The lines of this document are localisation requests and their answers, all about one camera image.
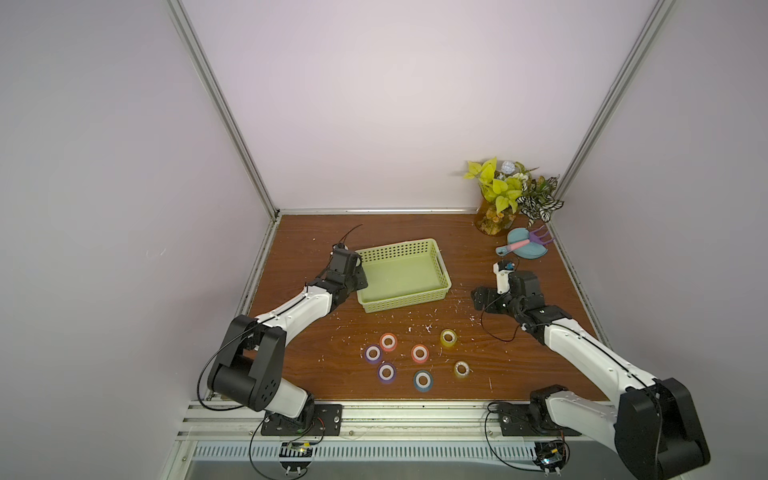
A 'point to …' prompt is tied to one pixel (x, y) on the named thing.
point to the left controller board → (295, 456)
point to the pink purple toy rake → (533, 238)
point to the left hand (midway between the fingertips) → (365, 272)
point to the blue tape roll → (423, 381)
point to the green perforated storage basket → (401, 274)
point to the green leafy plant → (512, 185)
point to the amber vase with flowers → (492, 222)
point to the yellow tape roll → (448, 337)
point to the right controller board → (551, 455)
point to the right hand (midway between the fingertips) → (487, 287)
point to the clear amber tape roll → (461, 369)
